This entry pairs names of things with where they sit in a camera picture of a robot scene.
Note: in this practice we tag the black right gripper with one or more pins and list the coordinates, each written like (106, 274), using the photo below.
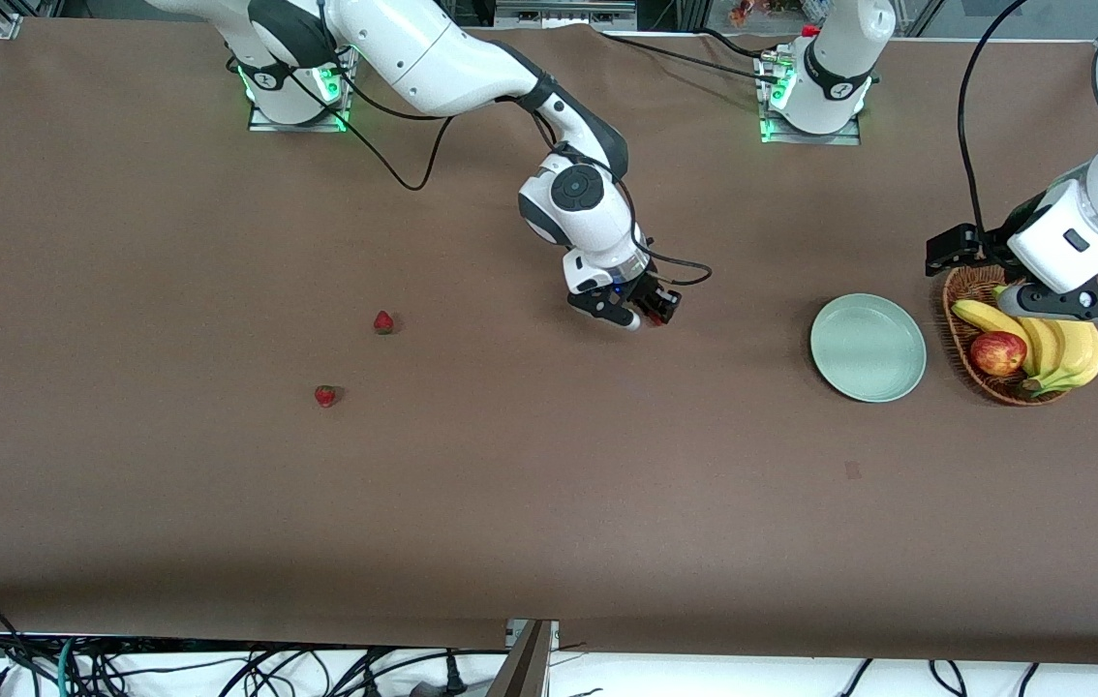
(650, 289)

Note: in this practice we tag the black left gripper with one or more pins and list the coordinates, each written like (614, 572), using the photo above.
(992, 241)

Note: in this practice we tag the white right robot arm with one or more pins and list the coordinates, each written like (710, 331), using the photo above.
(413, 48)

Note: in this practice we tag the pale green round plate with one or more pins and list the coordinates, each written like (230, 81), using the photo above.
(864, 348)

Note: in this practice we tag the brown wicker basket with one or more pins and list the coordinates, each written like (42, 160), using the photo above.
(963, 290)

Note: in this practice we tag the red apple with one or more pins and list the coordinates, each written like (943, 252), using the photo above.
(997, 353)

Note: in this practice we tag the yellow banana bunch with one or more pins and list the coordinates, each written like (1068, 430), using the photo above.
(1072, 353)

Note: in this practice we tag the colourful toy pile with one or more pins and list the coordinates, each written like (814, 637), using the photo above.
(772, 10)

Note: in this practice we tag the grey metal rack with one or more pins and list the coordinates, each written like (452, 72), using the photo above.
(564, 12)

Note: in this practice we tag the black power plug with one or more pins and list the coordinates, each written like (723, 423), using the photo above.
(453, 680)

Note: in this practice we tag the brown table cover sheet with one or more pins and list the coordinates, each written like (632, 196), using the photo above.
(220, 484)

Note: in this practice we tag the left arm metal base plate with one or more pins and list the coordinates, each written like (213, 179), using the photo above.
(810, 138)

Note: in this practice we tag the aluminium profile post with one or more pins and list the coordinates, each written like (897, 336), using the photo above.
(525, 668)

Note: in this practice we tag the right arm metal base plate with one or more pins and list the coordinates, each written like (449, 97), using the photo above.
(263, 122)

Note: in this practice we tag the aluminium frame corner bracket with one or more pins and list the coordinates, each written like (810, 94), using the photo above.
(5, 26)

